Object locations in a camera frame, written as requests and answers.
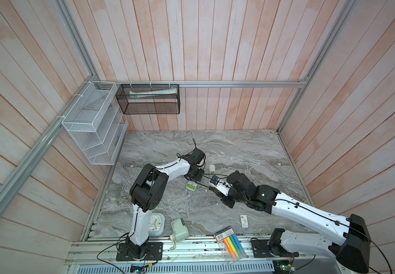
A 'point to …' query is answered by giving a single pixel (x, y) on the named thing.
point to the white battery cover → (212, 168)
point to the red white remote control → (191, 185)
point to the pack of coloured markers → (229, 245)
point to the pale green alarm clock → (156, 225)
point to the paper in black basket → (144, 93)
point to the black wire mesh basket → (149, 99)
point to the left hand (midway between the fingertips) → (196, 178)
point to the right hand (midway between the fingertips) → (218, 190)
